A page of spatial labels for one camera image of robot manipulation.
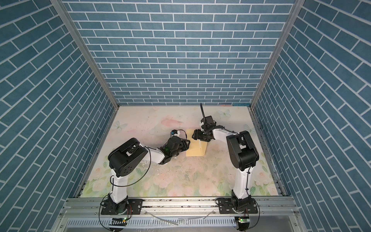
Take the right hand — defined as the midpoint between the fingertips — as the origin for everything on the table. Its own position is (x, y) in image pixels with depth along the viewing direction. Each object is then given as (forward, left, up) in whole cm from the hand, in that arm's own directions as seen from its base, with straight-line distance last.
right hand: (195, 135), depth 100 cm
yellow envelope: (-9, -2, 0) cm, 9 cm away
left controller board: (-51, +35, -5) cm, 63 cm away
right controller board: (-46, -28, -8) cm, 55 cm away
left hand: (-6, +3, -1) cm, 7 cm away
